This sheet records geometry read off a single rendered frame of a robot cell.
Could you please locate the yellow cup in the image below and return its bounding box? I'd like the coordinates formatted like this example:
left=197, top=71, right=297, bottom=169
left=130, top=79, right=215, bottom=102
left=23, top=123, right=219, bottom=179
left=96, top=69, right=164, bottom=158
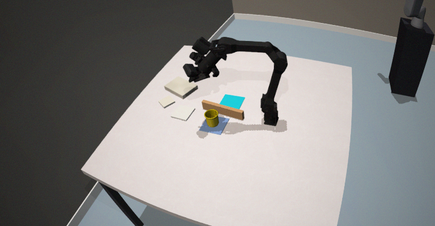
left=204, top=109, right=219, bottom=128

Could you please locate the small beige flat block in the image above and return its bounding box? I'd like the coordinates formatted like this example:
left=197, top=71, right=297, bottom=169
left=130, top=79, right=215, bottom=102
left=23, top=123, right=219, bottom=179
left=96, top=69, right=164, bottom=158
left=159, top=95, right=175, bottom=108

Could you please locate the beige flat square block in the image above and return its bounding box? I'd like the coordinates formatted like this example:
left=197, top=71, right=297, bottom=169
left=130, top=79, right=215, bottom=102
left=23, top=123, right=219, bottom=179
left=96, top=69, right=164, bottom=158
left=164, top=76, right=198, bottom=99

